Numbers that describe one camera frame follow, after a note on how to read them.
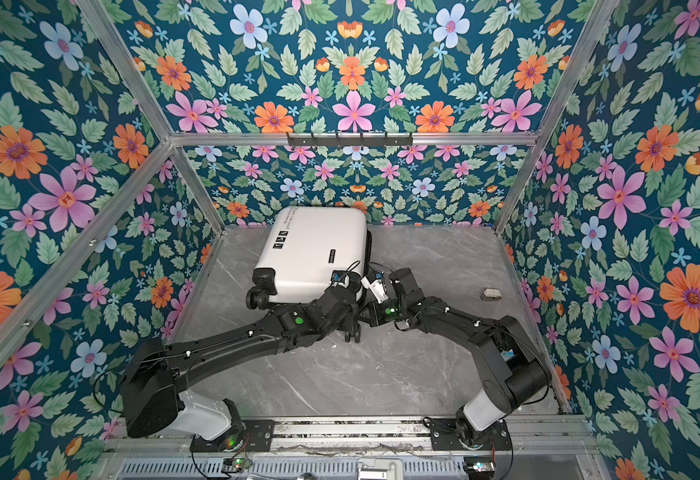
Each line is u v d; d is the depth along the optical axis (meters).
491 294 0.96
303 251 0.85
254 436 0.74
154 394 0.39
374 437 0.75
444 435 0.73
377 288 0.80
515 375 0.45
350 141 0.93
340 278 0.70
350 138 0.92
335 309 0.59
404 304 0.70
